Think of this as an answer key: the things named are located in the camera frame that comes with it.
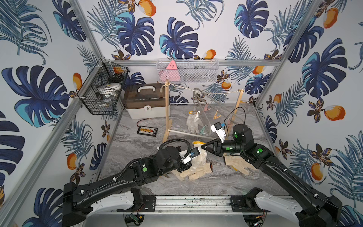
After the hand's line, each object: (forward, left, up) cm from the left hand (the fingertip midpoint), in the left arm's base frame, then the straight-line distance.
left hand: (194, 149), depth 65 cm
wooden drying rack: (+36, +18, -27) cm, 49 cm away
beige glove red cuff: (-2, -1, -26) cm, 26 cm away
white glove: (-3, -3, -9) cm, 10 cm away
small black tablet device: (+26, +31, -27) cm, 49 cm away
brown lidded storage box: (+38, +35, -8) cm, 52 cm away
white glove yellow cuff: (+27, 0, -18) cm, 32 cm away
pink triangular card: (+47, +16, +8) cm, 50 cm away
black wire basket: (+30, +56, +3) cm, 64 cm away
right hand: (+3, -5, -2) cm, 6 cm away
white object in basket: (+30, +49, +7) cm, 57 cm away
